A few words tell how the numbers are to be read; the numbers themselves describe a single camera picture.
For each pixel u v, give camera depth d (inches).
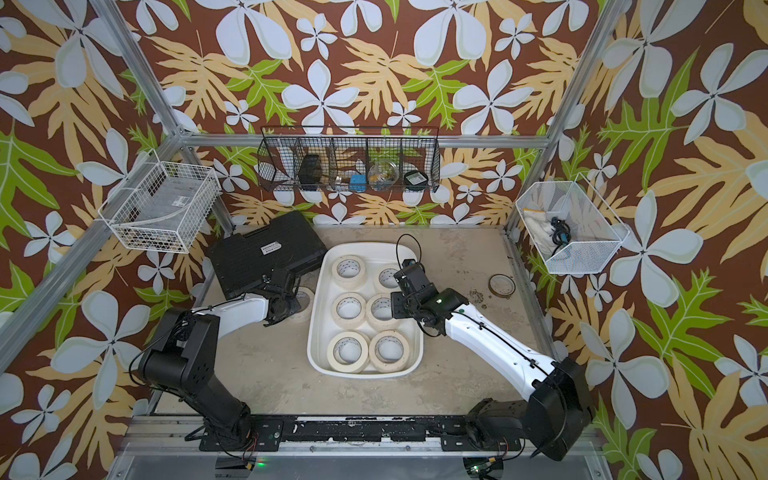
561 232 32.0
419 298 23.5
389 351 34.3
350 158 38.4
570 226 33.1
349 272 41.5
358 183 36.8
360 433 29.5
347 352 34.2
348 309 37.5
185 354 18.4
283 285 30.6
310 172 38.9
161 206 31.6
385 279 40.8
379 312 37.5
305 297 37.8
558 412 15.5
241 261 40.4
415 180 37.5
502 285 41.0
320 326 35.5
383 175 36.6
